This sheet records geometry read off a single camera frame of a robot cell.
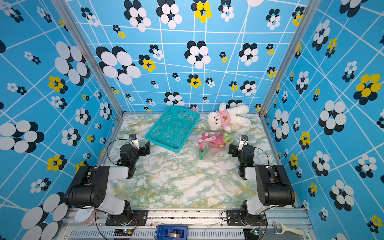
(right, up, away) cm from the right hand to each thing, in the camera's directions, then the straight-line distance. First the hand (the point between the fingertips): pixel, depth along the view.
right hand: (241, 142), depth 93 cm
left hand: (-62, +1, 0) cm, 62 cm away
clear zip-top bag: (-18, -8, +3) cm, 20 cm away
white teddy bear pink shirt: (-6, +16, +13) cm, 21 cm away
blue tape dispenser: (-40, -38, -26) cm, 61 cm away
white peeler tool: (+13, -39, -23) cm, 47 cm away
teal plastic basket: (-46, +8, +18) cm, 50 cm away
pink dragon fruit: (-22, +2, -4) cm, 22 cm away
